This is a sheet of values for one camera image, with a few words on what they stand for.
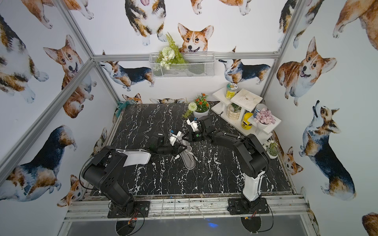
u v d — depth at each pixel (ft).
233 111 3.53
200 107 3.32
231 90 3.21
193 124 2.81
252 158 1.63
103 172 1.54
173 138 2.68
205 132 2.45
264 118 2.60
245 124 3.25
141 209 2.42
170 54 2.54
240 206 2.49
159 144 2.45
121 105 3.95
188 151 2.89
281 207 2.49
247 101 3.04
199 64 3.04
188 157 2.89
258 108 2.82
